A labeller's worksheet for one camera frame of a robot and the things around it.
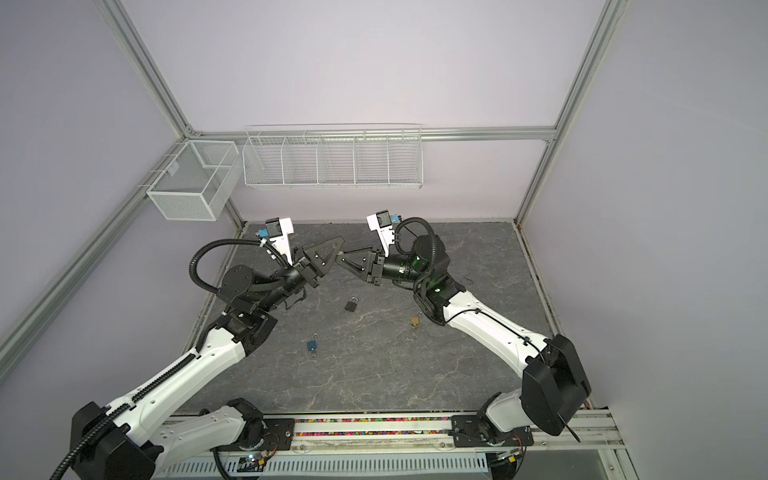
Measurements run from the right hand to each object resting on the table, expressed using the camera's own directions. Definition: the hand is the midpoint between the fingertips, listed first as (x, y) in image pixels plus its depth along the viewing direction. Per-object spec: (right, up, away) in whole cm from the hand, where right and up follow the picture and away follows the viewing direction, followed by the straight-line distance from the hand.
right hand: (335, 263), depth 61 cm
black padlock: (-2, -15, +36) cm, 39 cm away
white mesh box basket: (-53, +26, +39) cm, 70 cm away
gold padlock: (+19, -20, +33) cm, 43 cm away
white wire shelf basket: (-8, +34, +38) cm, 52 cm away
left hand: (+2, +3, -2) cm, 5 cm away
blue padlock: (-13, -26, +28) cm, 40 cm away
